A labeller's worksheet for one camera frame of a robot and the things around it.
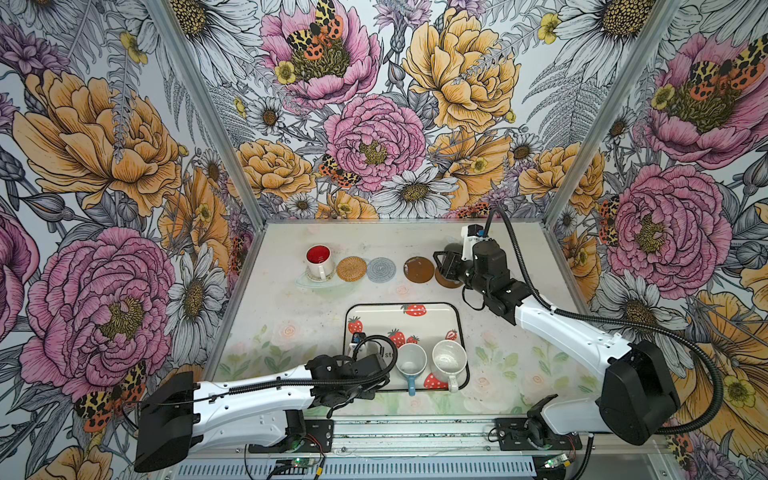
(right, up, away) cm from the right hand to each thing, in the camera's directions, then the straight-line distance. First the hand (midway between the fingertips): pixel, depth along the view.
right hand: (438, 263), depth 83 cm
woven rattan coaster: (-27, -3, +25) cm, 37 cm away
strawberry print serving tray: (-3, -19, +12) cm, 23 cm away
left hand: (-20, -32, -4) cm, 38 cm away
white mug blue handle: (-7, -27, +1) cm, 28 cm away
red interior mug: (-37, 0, +17) cm, 40 cm away
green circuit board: (-33, -46, -12) cm, 58 cm away
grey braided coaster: (-16, -4, +25) cm, 30 cm away
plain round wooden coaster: (+6, -8, +19) cm, 22 cm away
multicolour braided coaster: (-42, -7, +20) cm, 48 cm away
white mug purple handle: (-19, -20, -9) cm, 29 cm away
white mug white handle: (+4, -26, +2) cm, 27 cm away
